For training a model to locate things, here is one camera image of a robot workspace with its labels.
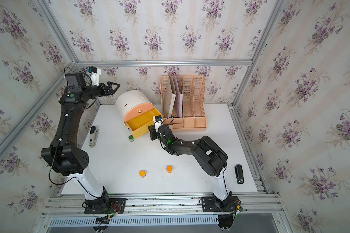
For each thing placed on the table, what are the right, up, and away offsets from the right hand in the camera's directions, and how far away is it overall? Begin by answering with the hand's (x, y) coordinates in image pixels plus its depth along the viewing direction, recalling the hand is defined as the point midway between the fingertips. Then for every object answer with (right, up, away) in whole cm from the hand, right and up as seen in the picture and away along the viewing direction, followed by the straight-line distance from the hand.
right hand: (151, 126), depth 89 cm
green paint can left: (-15, -8, +6) cm, 18 cm away
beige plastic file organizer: (+28, +5, +12) cm, 31 cm away
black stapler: (+52, -27, -8) cm, 59 cm away
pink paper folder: (+17, +10, +9) cm, 22 cm away
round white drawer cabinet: (-16, +18, +6) cm, 25 cm away
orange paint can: (+12, -24, -6) cm, 28 cm away
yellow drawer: (-8, +2, +4) cm, 9 cm away
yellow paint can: (-3, -27, -8) cm, 28 cm away
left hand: (-18, +23, -12) cm, 32 cm away
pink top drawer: (-8, +10, -1) cm, 13 cm away
